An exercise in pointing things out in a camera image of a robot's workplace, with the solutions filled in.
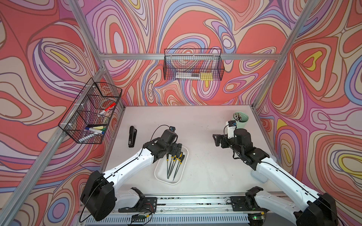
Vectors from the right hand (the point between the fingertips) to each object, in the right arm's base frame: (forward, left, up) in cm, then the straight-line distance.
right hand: (221, 138), depth 81 cm
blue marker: (-1, +66, +13) cm, 68 cm away
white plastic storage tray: (-13, +37, -15) cm, 42 cm away
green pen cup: (+14, -17, -1) cm, 22 cm away
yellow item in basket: (+37, +5, +18) cm, 41 cm away
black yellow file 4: (-4, +26, -16) cm, 31 cm away
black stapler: (+12, +58, -12) cm, 60 cm away
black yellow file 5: (-7, +24, -16) cm, 30 cm away
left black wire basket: (+7, +74, +13) cm, 75 cm away
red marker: (+12, +63, +16) cm, 66 cm away
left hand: (-2, +27, -4) cm, 28 cm away
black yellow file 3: (-6, +29, -15) cm, 33 cm away
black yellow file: (-5, +33, -16) cm, 37 cm away
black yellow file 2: (-3, +30, -16) cm, 34 cm away
